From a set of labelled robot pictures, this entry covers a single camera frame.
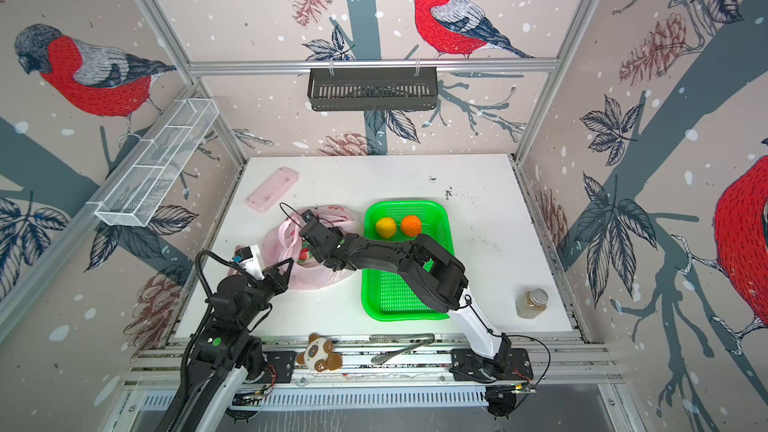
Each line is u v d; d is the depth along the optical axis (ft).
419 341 2.61
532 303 2.45
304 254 2.85
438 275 1.74
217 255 2.16
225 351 1.85
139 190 2.38
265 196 3.51
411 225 3.06
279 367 2.41
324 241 2.29
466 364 2.40
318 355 2.40
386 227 3.05
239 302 1.98
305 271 2.66
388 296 2.80
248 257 2.31
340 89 3.51
